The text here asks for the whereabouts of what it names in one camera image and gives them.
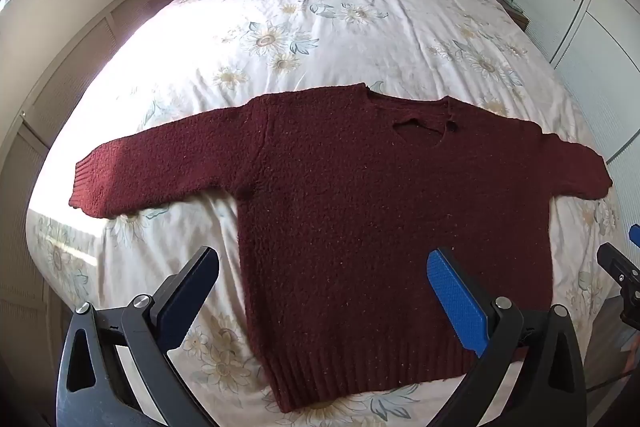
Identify beige radiator cover cabinet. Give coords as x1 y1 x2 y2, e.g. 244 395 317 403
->
0 0 171 427

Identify maroon knitted sweater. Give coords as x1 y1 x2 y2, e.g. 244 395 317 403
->
69 83 615 414

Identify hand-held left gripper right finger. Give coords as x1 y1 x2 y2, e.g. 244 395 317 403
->
426 248 588 427

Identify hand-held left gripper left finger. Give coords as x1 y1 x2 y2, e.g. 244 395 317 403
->
54 246 221 427

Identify wooden nightstand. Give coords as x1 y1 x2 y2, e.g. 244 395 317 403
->
492 0 530 32

